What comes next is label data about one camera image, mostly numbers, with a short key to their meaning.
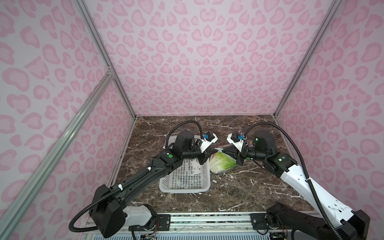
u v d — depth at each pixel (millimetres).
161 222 733
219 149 689
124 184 425
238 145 605
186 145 568
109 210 385
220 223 748
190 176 879
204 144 626
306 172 471
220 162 765
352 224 388
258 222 734
